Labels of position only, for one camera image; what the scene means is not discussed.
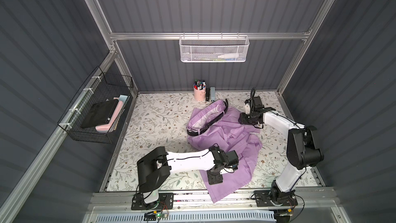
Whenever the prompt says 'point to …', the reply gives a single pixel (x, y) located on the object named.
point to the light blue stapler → (212, 94)
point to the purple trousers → (245, 140)
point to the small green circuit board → (161, 215)
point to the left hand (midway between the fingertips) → (214, 176)
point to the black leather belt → (192, 132)
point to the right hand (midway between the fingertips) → (242, 120)
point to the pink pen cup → (199, 95)
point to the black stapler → (207, 95)
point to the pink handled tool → (104, 128)
